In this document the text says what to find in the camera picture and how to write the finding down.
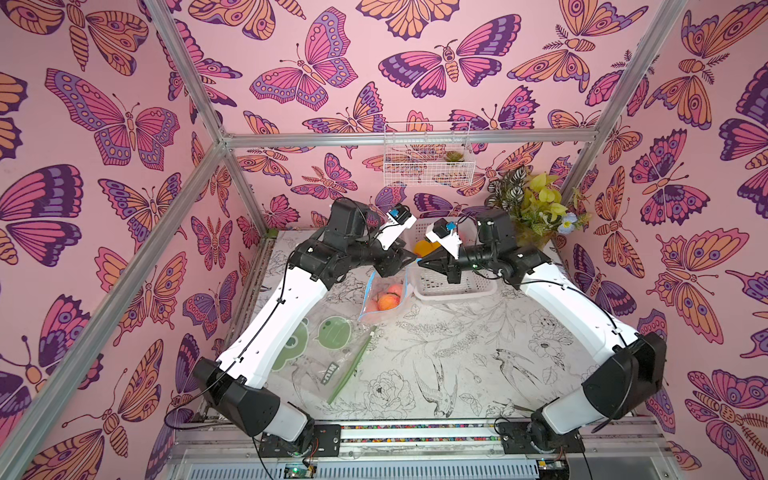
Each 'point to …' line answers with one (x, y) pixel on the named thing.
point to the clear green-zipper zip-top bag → (320, 352)
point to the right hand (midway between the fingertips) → (424, 257)
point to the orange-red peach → (388, 301)
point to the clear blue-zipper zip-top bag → (377, 285)
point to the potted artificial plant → (535, 208)
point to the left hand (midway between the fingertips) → (411, 248)
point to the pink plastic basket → (435, 286)
